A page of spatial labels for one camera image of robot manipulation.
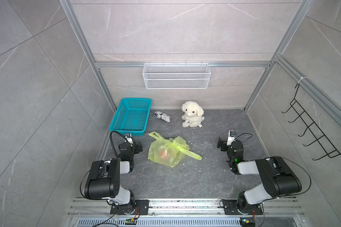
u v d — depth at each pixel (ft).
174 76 3.30
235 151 2.29
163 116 3.63
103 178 1.48
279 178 1.49
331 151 1.89
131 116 3.75
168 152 2.56
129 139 2.65
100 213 2.39
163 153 2.57
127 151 2.35
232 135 2.61
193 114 3.13
